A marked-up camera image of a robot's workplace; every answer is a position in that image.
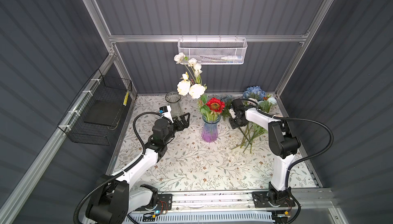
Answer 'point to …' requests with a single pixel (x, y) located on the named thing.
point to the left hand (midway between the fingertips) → (184, 115)
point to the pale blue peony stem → (264, 105)
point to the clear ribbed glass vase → (173, 98)
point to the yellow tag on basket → (126, 97)
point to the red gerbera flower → (216, 107)
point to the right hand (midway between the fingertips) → (237, 124)
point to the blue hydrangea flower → (255, 90)
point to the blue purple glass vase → (210, 132)
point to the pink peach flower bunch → (248, 132)
